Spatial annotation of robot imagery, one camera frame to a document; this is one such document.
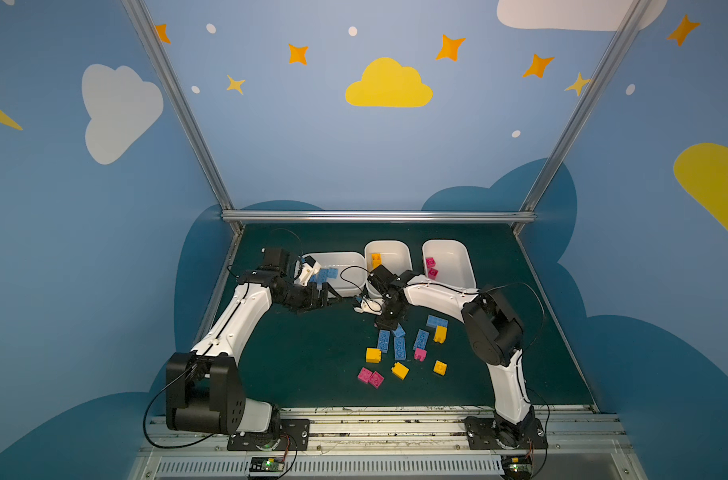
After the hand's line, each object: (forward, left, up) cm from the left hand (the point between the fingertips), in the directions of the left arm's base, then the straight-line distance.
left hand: (328, 301), depth 82 cm
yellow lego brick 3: (-4, -33, -11) cm, 35 cm away
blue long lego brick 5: (-4, -28, -16) cm, 33 cm away
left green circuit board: (-36, +13, -16) cm, 42 cm away
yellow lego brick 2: (+25, -14, -12) cm, 31 cm away
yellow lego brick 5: (-14, -21, -14) cm, 29 cm away
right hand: (+3, -17, -14) cm, 22 cm away
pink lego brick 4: (-16, -14, -15) cm, 26 cm away
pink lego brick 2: (-10, -27, -13) cm, 31 cm away
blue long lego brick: (+20, +2, -14) cm, 25 cm away
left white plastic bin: (+6, -6, +8) cm, 12 cm away
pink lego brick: (+20, -34, -13) cm, 42 cm away
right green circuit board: (-35, -48, -16) cm, 62 cm away
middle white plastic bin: (+29, -22, -14) cm, 39 cm away
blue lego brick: (+1, -33, -14) cm, 35 cm away
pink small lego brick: (+25, -34, -13) cm, 45 cm away
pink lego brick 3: (-16, -11, -13) cm, 23 cm away
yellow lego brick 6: (-12, -33, -15) cm, 38 cm away
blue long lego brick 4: (-7, -21, -16) cm, 27 cm away
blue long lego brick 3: (-6, -16, -12) cm, 21 cm away
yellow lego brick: (+27, -14, -11) cm, 33 cm away
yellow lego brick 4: (-10, -13, -13) cm, 21 cm away
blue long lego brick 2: (-3, -21, -14) cm, 25 cm away
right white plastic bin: (+28, -42, -15) cm, 52 cm away
